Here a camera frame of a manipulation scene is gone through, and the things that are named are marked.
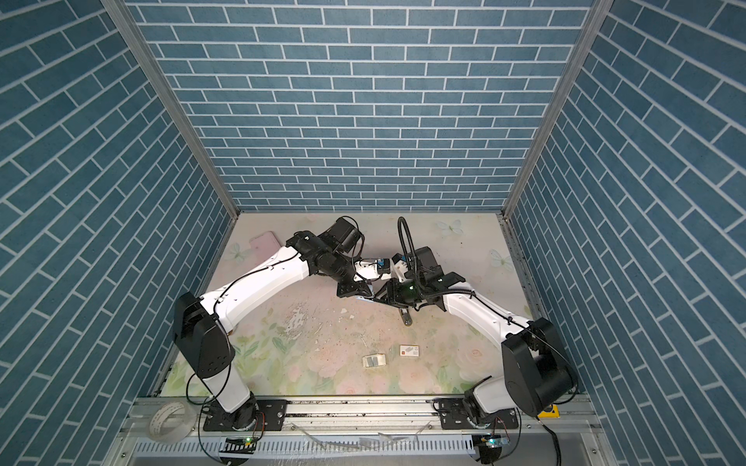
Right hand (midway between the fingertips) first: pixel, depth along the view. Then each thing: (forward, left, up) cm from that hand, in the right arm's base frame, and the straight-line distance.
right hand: (374, 296), depth 81 cm
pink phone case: (+24, +45, -11) cm, 53 cm away
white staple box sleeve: (-10, -11, -13) cm, 20 cm away
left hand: (+1, +1, +4) cm, 4 cm away
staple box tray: (-13, -1, -14) cm, 19 cm away
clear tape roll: (-32, +49, -14) cm, 61 cm away
